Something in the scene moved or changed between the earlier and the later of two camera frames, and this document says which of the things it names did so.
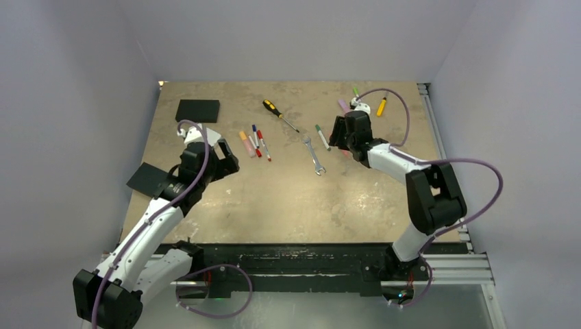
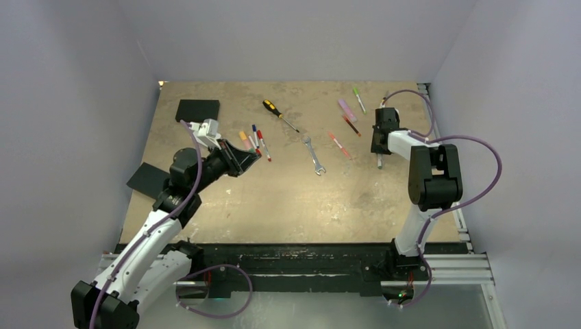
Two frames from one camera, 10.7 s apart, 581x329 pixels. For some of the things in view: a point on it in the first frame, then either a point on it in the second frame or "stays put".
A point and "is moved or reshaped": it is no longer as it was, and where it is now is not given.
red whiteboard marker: (263, 143) stays put
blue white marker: (255, 136) stays put
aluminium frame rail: (466, 268) stays put
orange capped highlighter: (243, 136) stays put
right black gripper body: (340, 138) to (377, 149)
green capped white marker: (323, 138) is moved or reshaped
